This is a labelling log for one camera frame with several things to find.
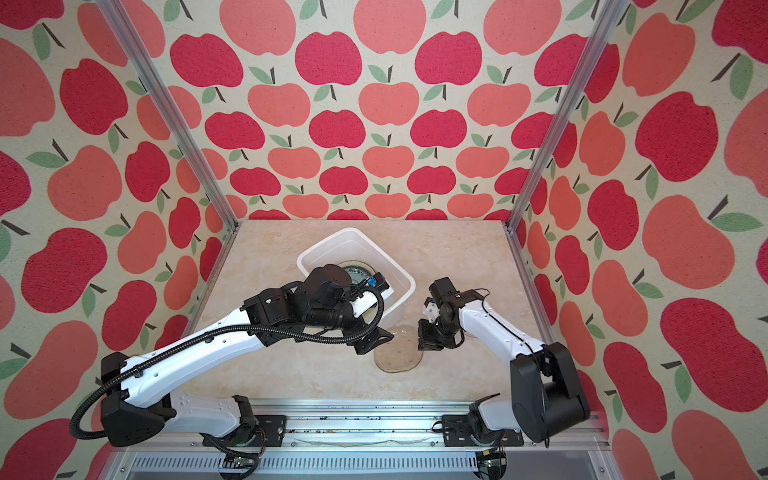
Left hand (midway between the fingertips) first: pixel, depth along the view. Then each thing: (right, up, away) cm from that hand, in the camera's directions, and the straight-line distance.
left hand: (387, 323), depth 64 cm
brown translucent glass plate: (+4, -14, +22) cm, 26 cm away
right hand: (+11, -11, +19) cm, 25 cm away
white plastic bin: (-12, +18, +34) cm, 40 cm away
